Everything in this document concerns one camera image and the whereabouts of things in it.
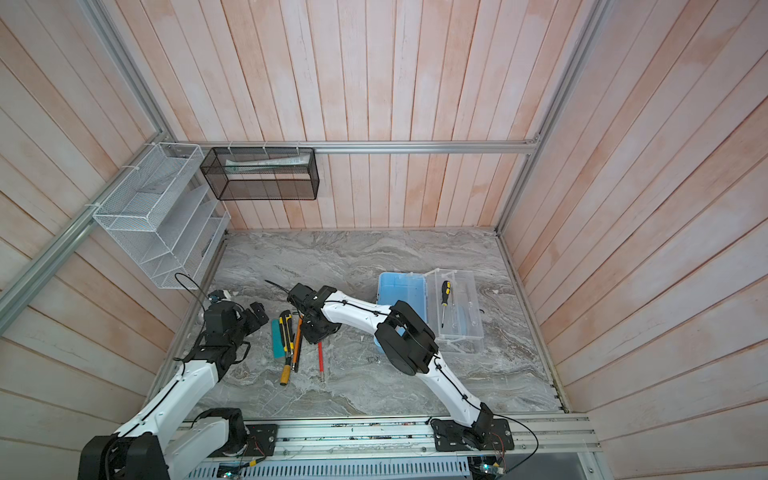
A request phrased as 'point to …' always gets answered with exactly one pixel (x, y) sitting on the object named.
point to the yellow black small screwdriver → (446, 290)
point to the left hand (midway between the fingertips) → (251, 316)
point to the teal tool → (278, 348)
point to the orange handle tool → (298, 339)
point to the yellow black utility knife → (286, 332)
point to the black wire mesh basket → (263, 173)
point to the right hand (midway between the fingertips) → (316, 336)
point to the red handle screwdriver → (321, 359)
